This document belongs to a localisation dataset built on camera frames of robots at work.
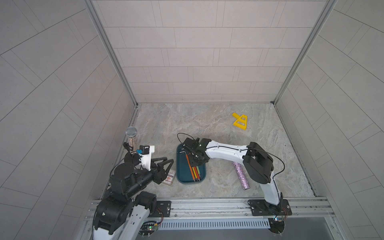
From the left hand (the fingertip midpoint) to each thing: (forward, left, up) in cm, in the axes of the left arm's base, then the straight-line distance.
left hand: (172, 160), depth 61 cm
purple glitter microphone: (-2, -36, -23) cm, 43 cm away
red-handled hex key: (+3, -10, -23) cm, 26 cm away
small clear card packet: (+1, +4, -24) cm, 24 cm away
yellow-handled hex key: (+3, -9, -25) cm, 27 cm away
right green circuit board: (-20, -47, -25) cm, 57 cm away
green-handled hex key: (+4, -11, -24) cm, 27 cm away
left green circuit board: (-21, +11, -24) cm, 33 cm away
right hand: (+9, -8, -26) cm, 28 cm away
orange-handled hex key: (+3, -8, -25) cm, 26 cm away
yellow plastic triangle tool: (+40, -42, -24) cm, 62 cm away
